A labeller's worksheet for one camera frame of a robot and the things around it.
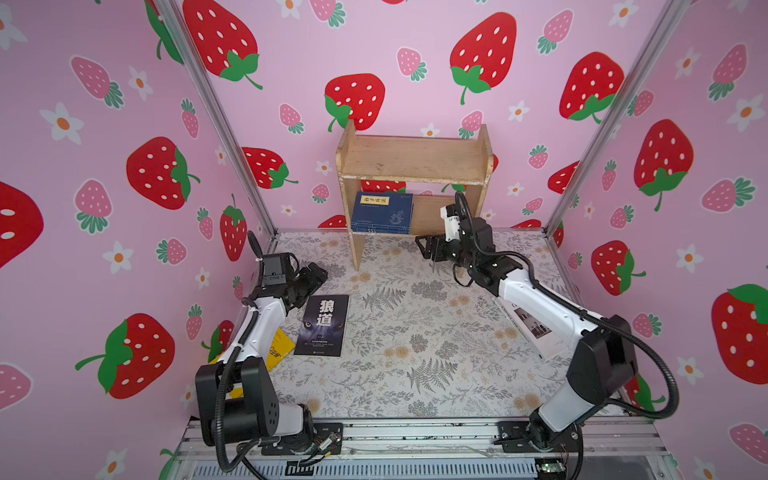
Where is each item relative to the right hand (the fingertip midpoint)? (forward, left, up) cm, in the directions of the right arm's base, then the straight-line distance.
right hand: (423, 237), depth 81 cm
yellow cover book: (-25, +41, -26) cm, 55 cm away
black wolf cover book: (-17, +30, -26) cm, 43 cm away
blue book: (+11, +13, -2) cm, 17 cm away
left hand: (-9, +30, -12) cm, 33 cm away
